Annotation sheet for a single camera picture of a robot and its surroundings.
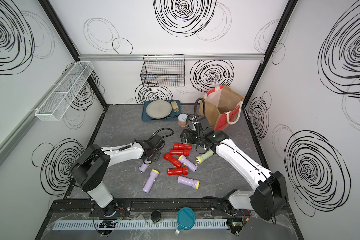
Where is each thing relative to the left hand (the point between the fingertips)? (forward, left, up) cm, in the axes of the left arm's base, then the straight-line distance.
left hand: (153, 155), depth 93 cm
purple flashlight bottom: (-17, -25, +4) cm, 30 cm away
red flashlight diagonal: (-2, -10, +3) cm, 10 cm away
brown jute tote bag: (+35, -46, +9) cm, 58 cm away
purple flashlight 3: (-18, 0, +2) cm, 19 cm away
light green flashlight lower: (-4, -28, +4) cm, 29 cm away
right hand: (+2, -20, +19) cm, 28 cm away
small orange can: (+25, -18, +5) cm, 31 cm away
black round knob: (-33, -7, +11) cm, 35 cm away
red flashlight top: (+5, -18, +3) cm, 19 cm away
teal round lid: (-34, -20, +8) cm, 40 cm away
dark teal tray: (+33, -11, 0) cm, 34 cm away
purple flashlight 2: (-8, +4, +2) cm, 9 cm away
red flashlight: (+1, -15, +3) cm, 15 cm away
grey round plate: (+39, +2, +1) cm, 39 cm away
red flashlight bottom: (-11, -19, +4) cm, 22 cm away
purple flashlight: (-5, -20, +3) cm, 21 cm away
